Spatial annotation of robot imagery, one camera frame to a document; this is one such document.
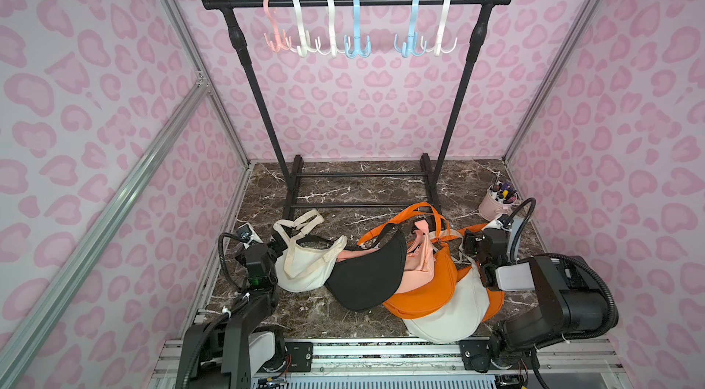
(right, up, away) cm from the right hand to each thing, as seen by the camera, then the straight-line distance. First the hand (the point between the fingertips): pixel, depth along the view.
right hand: (479, 228), depth 95 cm
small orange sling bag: (-17, -16, -16) cm, 28 cm away
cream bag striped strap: (-60, -11, -7) cm, 61 cm away
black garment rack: (-69, +24, +23) cm, 77 cm away
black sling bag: (-39, -13, -11) cm, 43 cm away
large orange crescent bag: (-2, -17, -16) cm, 24 cm away
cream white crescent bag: (-13, -22, -19) cm, 32 cm away
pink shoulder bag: (-23, -9, -14) cm, 29 cm away
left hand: (-72, 0, -7) cm, 72 cm away
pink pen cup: (+6, +9, -2) cm, 11 cm away
